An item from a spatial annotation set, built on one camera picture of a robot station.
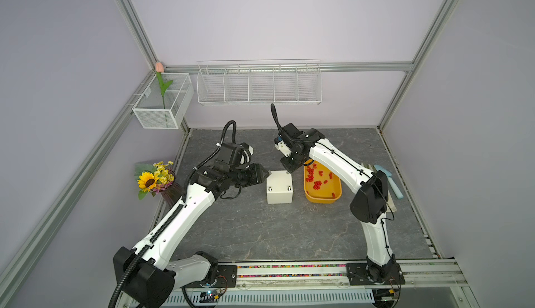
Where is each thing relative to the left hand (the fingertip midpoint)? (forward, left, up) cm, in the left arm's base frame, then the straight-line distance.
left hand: (265, 177), depth 73 cm
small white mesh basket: (+27, +43, +11) cm, 52 cm away
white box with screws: (+2, -6, -12) cm, 14 cm away
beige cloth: (-4, -55, -23) cm, 59 cm away
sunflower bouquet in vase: (+1, +37, +2) cm, 37 cm away
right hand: (+11, -10, -9) cm, 17 cm away
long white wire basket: (+47, 0, +8) cm, 48 cm away
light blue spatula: (+4, -59, -22) cm, 63 cm away
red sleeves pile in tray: (+7, -24, -22) cm, 33 cm away
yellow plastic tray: (+3, -26, -23) cm, 35 cm away
